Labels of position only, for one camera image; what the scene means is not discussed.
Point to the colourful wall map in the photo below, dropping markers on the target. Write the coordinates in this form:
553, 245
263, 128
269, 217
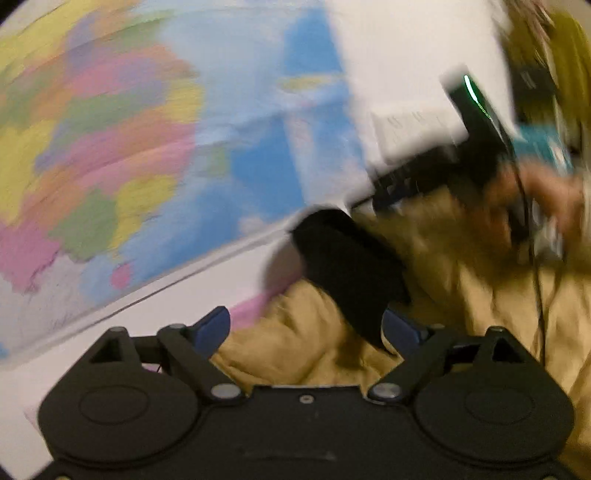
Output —
139, 136

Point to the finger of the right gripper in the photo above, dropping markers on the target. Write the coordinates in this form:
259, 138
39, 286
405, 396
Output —
359, 270

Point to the white wall socket panel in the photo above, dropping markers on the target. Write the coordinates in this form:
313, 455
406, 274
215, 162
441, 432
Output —
405, 131

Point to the person's right hand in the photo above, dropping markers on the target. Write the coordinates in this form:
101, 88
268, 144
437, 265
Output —
560, 199

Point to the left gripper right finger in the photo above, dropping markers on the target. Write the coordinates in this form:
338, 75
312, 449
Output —
423, 350

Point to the pink bed sheet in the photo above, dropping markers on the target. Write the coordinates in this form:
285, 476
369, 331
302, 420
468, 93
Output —
246, 313

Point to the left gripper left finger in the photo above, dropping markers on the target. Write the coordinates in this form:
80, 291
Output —
187, 354

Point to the mustard yellow puffer jacket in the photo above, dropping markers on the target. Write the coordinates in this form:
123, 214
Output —
463, 274

